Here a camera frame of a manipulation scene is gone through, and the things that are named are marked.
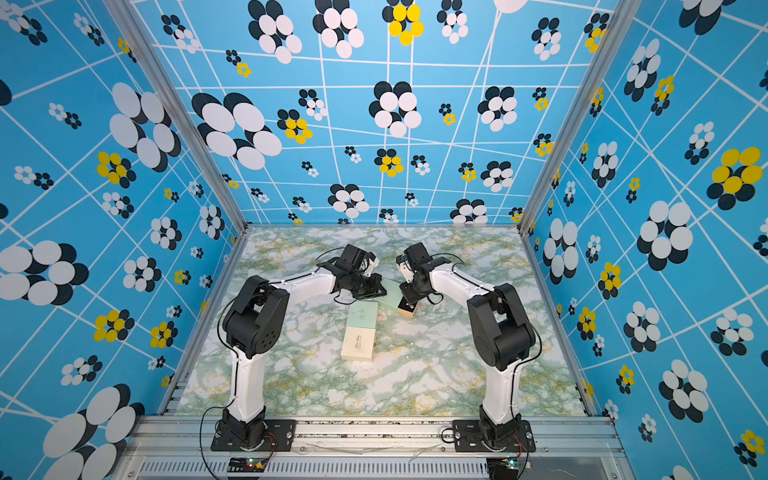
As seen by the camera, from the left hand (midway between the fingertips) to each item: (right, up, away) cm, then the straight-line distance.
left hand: (391, 290), depth 96 cm
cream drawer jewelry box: (-10, -15, -10) cm, 20 cm away
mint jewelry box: (-9, -7, -5) cm, 12 cm away
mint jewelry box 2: (+1, -3, 0) cm, 3 cm away
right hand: (+8, 0, +1) cm, 8 cm away
